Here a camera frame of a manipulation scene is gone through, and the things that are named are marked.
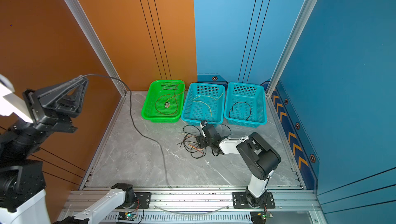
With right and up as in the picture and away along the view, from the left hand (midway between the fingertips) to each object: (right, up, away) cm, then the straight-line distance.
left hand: (88, 79), depth 31 cm
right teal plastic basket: (+54, -5, +81) cm, 98 cm away
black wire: (+52, -3, +83) cm, 97 cm away
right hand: (+23, -25, +65) cm, 73 cm away
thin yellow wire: (+24, -3, +81) cm, 85 cm away
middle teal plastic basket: (+24, -3, +81) cm, 85 cm away
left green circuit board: (-12, -57, +40) cm, 70 cm away
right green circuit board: (+49, -57, +39) cm, 85 cm away
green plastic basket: (-6, -2, +84) cm, 84 cm away
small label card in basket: (-3, -5, +81) cm, 81 cm away
